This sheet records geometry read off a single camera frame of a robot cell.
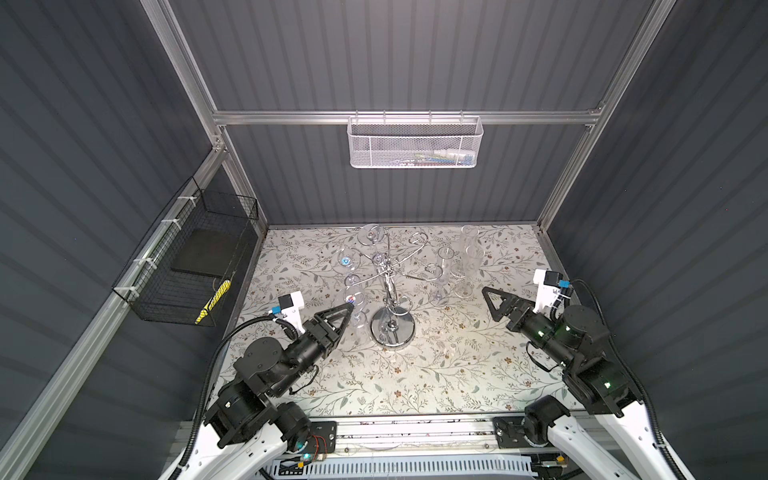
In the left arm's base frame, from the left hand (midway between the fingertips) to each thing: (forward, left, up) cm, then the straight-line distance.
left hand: (355, 310), depth 59 cm
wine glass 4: (+14, +2, -1) cm, 14 cm away
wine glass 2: (+32, -36, -31) cm, 57 cm away
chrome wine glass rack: (+13, -9, -34) cm, 37 cm away
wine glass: (+38, -40, -29) cm, 63 cm away
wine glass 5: (+21, -3, 0) cm, 22 cm away
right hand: (+4, -31, -4) cm, 31 cm away
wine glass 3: (+6, 0, -3) cm, 6 cm away
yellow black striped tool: (+8, +34, -7) cm, 35 cm away
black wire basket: (+9, +45, -4) cm, 46 cm away
